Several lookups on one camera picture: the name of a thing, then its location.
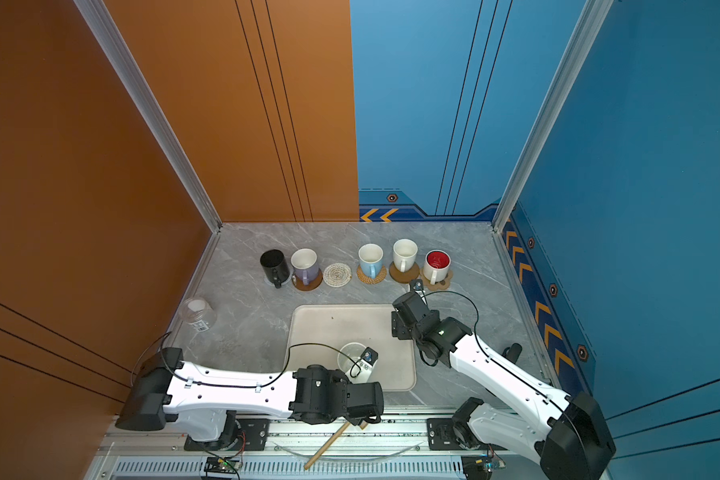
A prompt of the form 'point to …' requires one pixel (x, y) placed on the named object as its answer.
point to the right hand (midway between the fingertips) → (404, 318)
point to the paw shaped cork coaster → (439, 284)
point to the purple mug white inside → (305, 264)
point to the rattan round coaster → (377, 280)
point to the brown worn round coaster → (313, 285)
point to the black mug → (275, 267)
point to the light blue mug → (370, 255)
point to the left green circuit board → (219, 464)
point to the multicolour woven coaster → (337, 275)
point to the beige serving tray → (317, 332)
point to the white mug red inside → (436, 266)
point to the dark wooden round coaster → (404, 277)
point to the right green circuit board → (477, 467)
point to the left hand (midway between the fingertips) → (365, 397)
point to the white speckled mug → (349, 353)
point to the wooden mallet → (330, 443)
